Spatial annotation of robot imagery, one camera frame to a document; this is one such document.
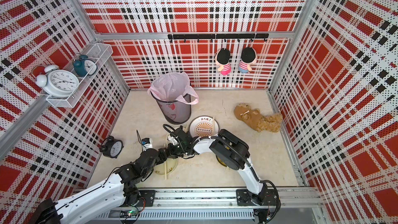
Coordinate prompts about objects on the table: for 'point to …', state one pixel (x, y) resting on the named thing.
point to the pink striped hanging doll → (222, 59)
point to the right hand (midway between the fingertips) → (165, 156)
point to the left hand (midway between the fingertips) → (165, 150)
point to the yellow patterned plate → (220, 160)
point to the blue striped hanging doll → (249, 56)
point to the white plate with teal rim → (202, 126)
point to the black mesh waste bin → (176, 112)
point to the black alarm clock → (112, 148)
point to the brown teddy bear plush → (269, 122)
